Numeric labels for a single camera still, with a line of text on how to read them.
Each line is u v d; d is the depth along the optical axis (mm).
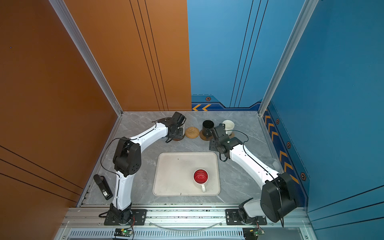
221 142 629
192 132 1075
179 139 1054
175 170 902
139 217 731
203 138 1040
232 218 725
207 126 998
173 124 727
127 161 550
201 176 851
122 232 709
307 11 711
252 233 698
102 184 811
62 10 700
